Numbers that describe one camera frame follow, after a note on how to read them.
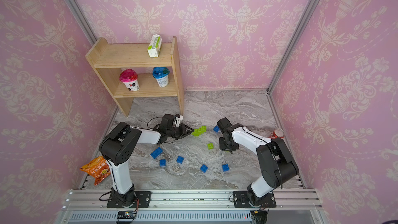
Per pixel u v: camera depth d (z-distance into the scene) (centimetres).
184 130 87
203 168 83
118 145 52
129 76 84
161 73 87
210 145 90
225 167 83
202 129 91
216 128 98
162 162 85
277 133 85
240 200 73
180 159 85
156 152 89
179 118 92
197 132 93
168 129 80
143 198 74
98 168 79
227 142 76
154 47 74
